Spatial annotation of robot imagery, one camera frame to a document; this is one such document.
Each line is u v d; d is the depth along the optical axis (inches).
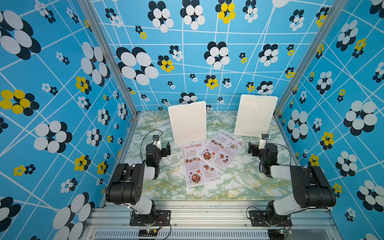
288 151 40.1
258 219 28.5
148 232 28.4
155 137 31.7
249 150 34.4
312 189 18.0
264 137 31.7
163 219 28.5
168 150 34.1
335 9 27.0
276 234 27.5
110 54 33.5
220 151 39.1
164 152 33.3
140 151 29.0
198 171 35.1
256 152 33.3
